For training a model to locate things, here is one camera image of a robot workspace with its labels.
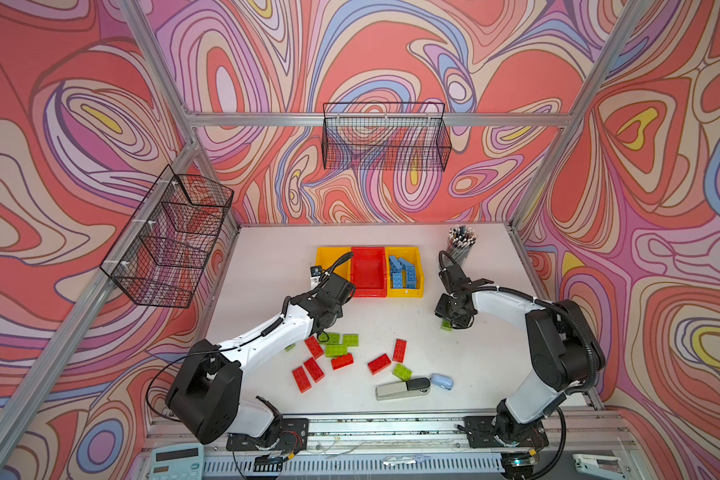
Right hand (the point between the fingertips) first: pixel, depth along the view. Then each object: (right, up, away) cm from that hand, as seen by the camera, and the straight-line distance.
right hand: (446, 321), depth 94 cm
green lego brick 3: (-30, -4, -6) cm, 31 cm away
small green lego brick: (-48, -6, -7) cm, 49 cm away
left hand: (-36, +7, -7) cm, 38 cm away
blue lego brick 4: (-15, +13, +4) cm, 20 cm away
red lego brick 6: (-16, -7, -8) cm, 19 cm away
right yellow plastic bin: (-13, +15, +5) cm, 21 cm away
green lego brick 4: (-16, -12, -12) cm, 23 cm away
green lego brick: (-35, -4, -6) cm, 36 cm away
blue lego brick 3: (-15, +17, +7) cm, 24 cm away
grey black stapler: (-16, -14, -17) cm, 27 cm away
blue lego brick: (-10, +14, +5) cm, 18 cm away
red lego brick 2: (-41, -11, -11) cm, 44 cm away
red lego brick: (-41, -6, -7) cm, 42 cm away
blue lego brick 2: (-12, +18, +9) cm, 23 cm away
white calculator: (-70, -27, -26) cm, 79 cm away
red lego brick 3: (-44, -13, -13) cm, 47 cm away
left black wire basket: (-74, +23, -24) cm, 81 cm away
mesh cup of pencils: (+4, +25, -2) cm, 26 cm away
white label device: (+30, -29, -24) cm, 48 cm away
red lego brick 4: (-33, -9, -11) cm, 35 cm away
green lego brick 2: (-35, -7, -8) cm, 36 cm away
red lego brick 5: (-22, -10, -10) cm, 26 cm away
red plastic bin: (-25, +15, +11) cm, 31 cm away
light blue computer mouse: (-5, -13, -14) cm, 20 cm away
